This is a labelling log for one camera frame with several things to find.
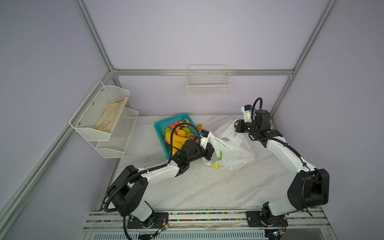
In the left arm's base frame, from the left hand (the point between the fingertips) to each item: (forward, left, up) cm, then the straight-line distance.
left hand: (217, 145), depth 78 cm
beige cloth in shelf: (+9, +58, +9) cm, 60 cm away
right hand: (+13, -9, +5) cm, 17 cm away
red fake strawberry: (+26, +19, -8) cm, 33 cm away
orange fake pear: (+26, +9, -14) cm, 30 cm away
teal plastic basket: (+25, +38, -13) cm, 47 cm away
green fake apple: (+22, +18, -13) cm, 31 cm away
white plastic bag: (-2, -7, 0) cm, 8 cm away
